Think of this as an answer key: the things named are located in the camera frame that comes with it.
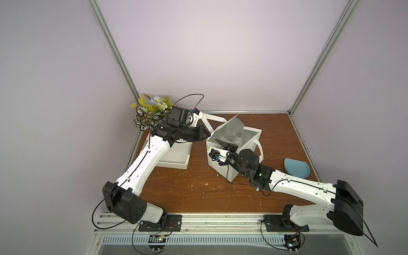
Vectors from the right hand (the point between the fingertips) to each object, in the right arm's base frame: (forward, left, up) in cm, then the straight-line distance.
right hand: (217, 138), depth 69 cm
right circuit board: (-34, -34, -31) cm, 58 cm away
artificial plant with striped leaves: (+19, +37, -3) cm, 42 cm away
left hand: (+2, +2, 0) cm, 3 cm away
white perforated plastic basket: (+4, +24, -25) cm, 35 cm away
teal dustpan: (0, -46, -30) cm, 55 cm away
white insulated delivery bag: (+18, -9, -17) cm, 26 cm away
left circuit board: (-35, +28, -31) cm, 54 cm away
